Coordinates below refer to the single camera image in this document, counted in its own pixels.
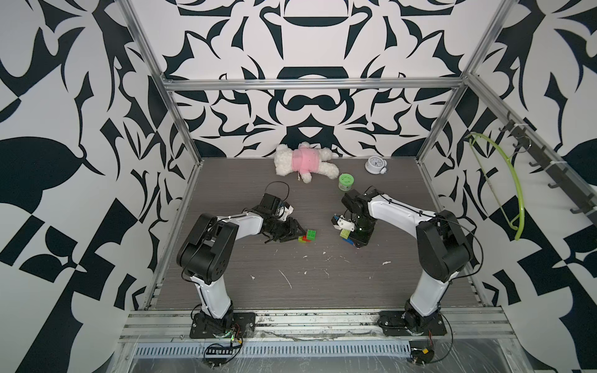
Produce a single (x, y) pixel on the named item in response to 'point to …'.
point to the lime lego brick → (300, 240)
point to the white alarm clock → (376, 165)
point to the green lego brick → (311, 235)
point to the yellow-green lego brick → (344, 233)
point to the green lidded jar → (346, 182)
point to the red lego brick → (305, 238)
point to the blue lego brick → (348, 240)
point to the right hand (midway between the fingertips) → (359, 235)
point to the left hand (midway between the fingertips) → (299, 231)
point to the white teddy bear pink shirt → (305, 160)
